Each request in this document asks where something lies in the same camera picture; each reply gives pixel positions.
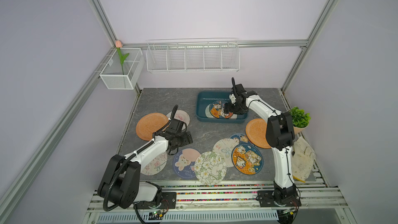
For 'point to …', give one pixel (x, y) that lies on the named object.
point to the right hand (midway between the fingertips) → (228, 110)
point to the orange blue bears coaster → (247, 159)
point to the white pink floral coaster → (156, 166)
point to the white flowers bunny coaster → (210, 168)
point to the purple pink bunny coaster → (184, 163)
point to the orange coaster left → (150, 123)
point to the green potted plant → (300, 119)
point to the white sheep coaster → (207, 112)
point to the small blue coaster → (242, 139)
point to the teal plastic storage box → (204, 98)
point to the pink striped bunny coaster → (181, 115)
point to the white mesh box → (112, 74)
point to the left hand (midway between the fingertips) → (186, 141)
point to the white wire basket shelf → (188, 55)
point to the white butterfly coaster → (225, 148)
